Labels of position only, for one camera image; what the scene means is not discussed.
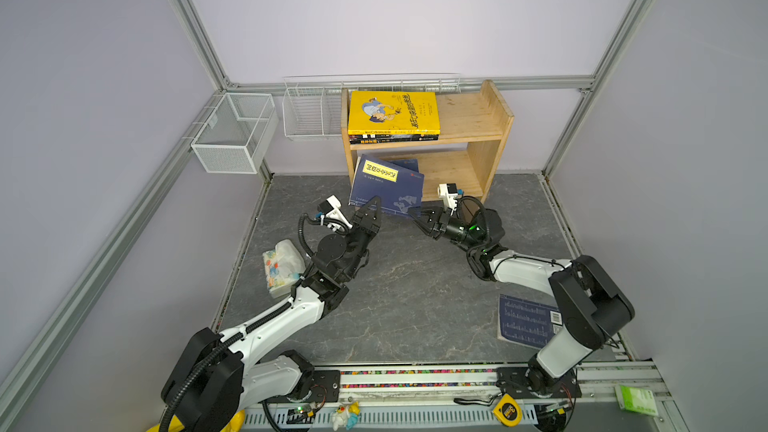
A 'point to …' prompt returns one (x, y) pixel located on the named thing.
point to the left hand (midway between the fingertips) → (385, 202)
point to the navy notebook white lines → (528, 322)
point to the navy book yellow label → (401, 190)
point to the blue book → (409, 164)
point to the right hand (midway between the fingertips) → (408, 216)
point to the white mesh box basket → (236, 133)
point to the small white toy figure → (346, 415)
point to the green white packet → (636, 399)
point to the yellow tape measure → (508, 411)
